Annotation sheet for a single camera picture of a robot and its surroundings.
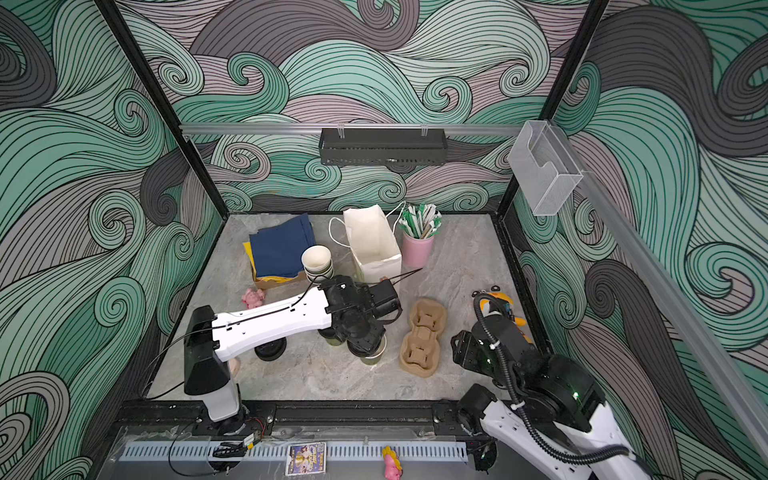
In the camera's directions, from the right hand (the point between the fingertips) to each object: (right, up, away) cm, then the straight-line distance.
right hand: (461, 346), depth 64 cm
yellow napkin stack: (-53, +10, +31) cm, 62 cm away
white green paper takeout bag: (-20, +21, +38) cm, 48 cm away
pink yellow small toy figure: (-15, -27, +1) cm, 31 cm away
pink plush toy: (-58, +4, +29) cm, 65 cm away
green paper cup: (-19, -7, +11) cm, 23 cm away
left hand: (-20, -1, +9) cm, 22 cm away
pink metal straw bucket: (-5, +19, +34) cm, 39 cm away
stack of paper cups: (-37, +16, +26) cm, 48 cm away
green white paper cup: (-31, -6, +20) cm, 37 cm away
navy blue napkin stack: (-53, +20, +36) cm, 67 cm away
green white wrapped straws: (-4, +29, +32) cm, 43 cm away
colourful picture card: (-35, -27, +3) cm, 44 cm away
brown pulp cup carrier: (-6, -8, +18) cm, 21 cm away
